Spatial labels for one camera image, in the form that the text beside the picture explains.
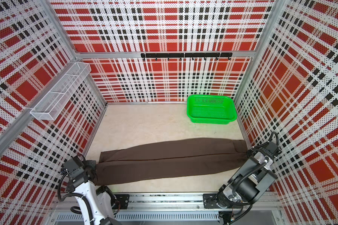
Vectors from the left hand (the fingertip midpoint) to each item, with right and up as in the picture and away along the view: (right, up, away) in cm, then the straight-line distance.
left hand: (96, 162), depth 80 cm
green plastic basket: (+76, +33, +38) cm, 91 cm away
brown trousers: (+41, +1, +6) cm, 42 cm away
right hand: (+94, +3, +6) cm, 94 cm away
